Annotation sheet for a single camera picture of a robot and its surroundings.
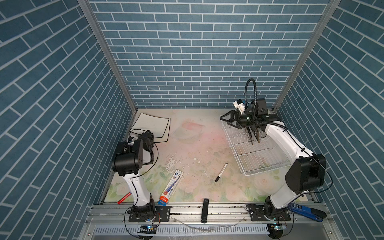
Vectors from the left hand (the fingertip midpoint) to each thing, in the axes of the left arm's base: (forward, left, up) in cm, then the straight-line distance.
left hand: (150, 127), depth 98 cm
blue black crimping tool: (-50, -86, -5) cm, 99 cm away
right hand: (-9, -45, +19) cm, 49 cm away
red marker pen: (-41, +8, -8) cm, 42 cm away
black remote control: (-48, -34, -7) cm, 59 cm away
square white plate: (+6, -2, -5) cm, 8 cm away
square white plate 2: (-3, -9, -7) cm, 12 cm away
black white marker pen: (-29, -45, -7) cm, 54 cm away
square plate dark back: (-7, -65, +2) cm, 66 cm away
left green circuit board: (-54, -6, -12) cm, 56 cm away
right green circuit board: (-55, -70, -8) cm, 89 cm away
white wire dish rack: (-19, -73, -6) cm, 75 cm away
